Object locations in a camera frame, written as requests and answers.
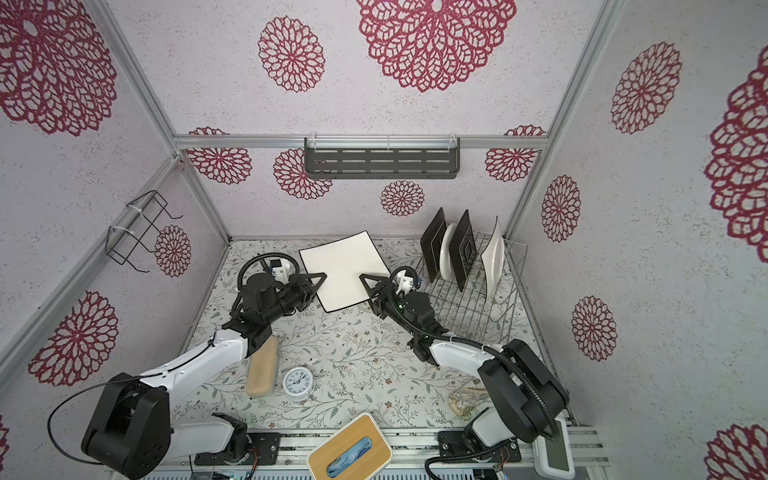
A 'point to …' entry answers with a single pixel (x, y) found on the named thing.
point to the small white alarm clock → (298, 383)
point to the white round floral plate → (445, 260)
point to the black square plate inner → (462, 249)
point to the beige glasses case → (261, 370)
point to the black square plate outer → (430, 244)
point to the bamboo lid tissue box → (355, 452)
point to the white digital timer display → (552, 456)
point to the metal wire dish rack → (471, 314)
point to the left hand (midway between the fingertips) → (326, 278)
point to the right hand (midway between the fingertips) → (360, 277)
